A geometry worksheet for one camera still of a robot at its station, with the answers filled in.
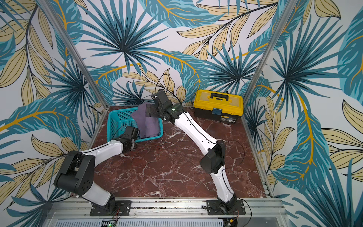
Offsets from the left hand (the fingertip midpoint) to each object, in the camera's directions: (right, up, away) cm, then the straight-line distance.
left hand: (130, 138), depth 93 cm
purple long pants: (+13, +8, -1) cm, 16 cm away
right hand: (+18, +18, -13) cm, 29 cm away
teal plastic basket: (-11, +10, +11) cm, 19 cm away
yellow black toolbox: (+63, +22, +4) cm, 66 cm away
